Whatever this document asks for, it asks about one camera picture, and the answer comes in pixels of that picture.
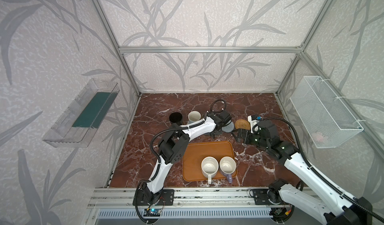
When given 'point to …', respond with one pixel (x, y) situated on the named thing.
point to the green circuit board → (152, 212)
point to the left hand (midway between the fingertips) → (216, 128)
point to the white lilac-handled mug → (227, 166)
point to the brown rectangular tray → (194, 152)
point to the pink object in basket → (317, 136)
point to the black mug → (175, 117)
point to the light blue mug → (193, 116)
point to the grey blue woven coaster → (228, 127)
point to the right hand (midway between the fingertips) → (237, 128)
